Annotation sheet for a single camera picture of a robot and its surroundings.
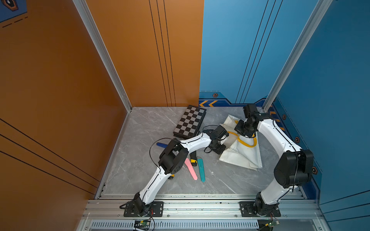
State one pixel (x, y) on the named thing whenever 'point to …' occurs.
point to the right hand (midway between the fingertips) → (236, 130)
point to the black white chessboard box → (189, 124)
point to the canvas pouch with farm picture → (240, 150)
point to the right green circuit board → (271, 224)
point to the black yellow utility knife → (193, 159)
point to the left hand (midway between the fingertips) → (222, 149)
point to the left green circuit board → (144, 224)
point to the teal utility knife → (201, 165)
